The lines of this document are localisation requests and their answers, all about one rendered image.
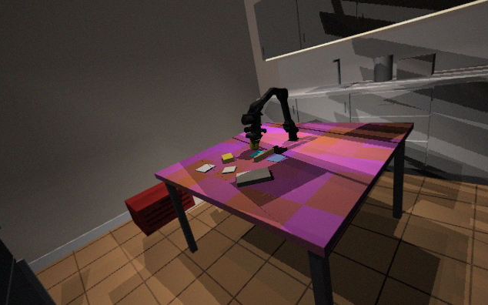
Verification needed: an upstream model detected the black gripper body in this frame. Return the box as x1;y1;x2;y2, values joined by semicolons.
246;123;266;139

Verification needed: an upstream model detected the yellow rectangular block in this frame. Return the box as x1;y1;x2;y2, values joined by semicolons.
222;153;234;164

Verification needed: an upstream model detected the tan flat bar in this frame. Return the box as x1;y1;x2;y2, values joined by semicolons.
253;146;279;163

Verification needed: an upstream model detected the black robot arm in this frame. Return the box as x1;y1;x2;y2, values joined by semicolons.
241;87;299;141

